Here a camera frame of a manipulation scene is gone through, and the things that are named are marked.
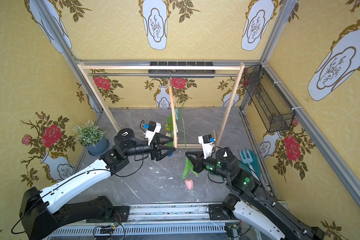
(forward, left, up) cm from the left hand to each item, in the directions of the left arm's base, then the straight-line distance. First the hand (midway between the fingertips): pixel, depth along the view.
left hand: (175, 146), depth 64 cm
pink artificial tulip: (-6, -5, -7) cm, 11 cm away
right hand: (-4, -4, -4) cm, 7 cm away
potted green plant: (+16, +47, -17) cm, 53 cm away
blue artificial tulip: (-3, +2, +1) cm, 4 cm away
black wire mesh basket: (+21, -56, -4) cm, 60 cm away
